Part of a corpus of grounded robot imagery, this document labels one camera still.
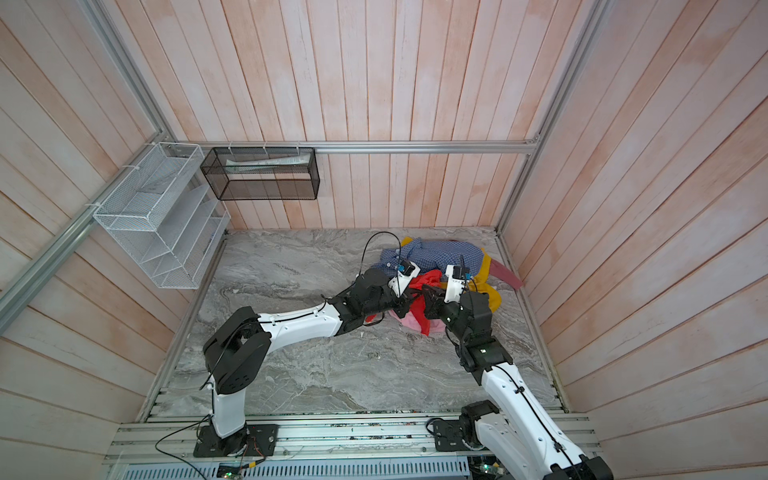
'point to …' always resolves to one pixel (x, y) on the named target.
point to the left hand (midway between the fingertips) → (422, 295)
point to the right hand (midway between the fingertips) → (424, 285)
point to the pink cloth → (435, 325)
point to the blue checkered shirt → (431, 255)
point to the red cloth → (417, 283)
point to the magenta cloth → (502, 272)
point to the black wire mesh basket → (262, 173)
